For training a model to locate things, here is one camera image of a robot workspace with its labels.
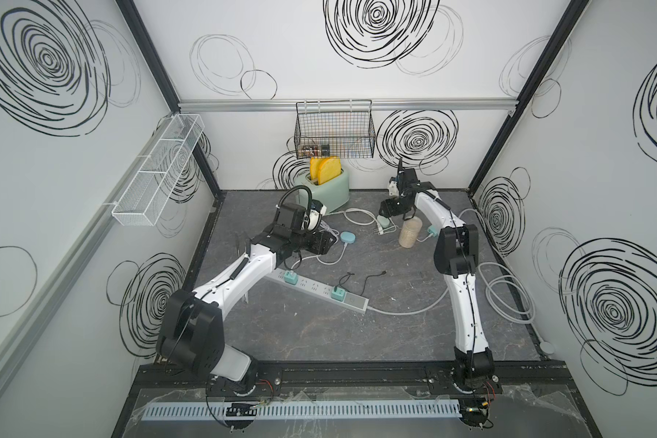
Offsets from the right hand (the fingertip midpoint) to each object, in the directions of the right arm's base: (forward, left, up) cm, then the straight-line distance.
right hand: (392, 207), depth 108 cm
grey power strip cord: (-32, -35, -6) cm, 48 cm away
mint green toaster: (+2, +24, +6) cm, 25 cm away
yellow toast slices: (+5, +27, +15) cm, 31 cm away
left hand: (-24, +25, +13) cm, 36 cm away
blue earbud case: (-13, +18, -3) cm, 22 cm away
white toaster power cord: (-7, +6, -3) cm, 10 cm away
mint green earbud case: (-5, +4, -3) cm, 7 cm away
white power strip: (-35, +26, -2) cm, 44 cm away
